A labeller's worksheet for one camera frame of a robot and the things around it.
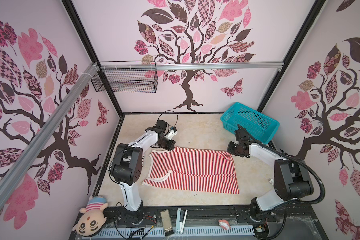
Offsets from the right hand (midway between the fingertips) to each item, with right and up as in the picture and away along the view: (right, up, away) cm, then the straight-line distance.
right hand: (230, 148), depth 94 cm
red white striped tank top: (-24, -13, -4) cm, 28 cm away
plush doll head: (-71, -28, -28) cm, 82 cm away
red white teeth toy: (-11, -31, -27) cm, 43 cm away
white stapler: (-32, -31, -23) cm, 50 cm away
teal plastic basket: (+28, +14, +16) cm, 35 cm away
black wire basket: (-78, +52, +27) cm, 98 cm away
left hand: (-38, 0, -1) cm, 38 cm away
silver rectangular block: (-37, -33, -27) cm, 57 cm away
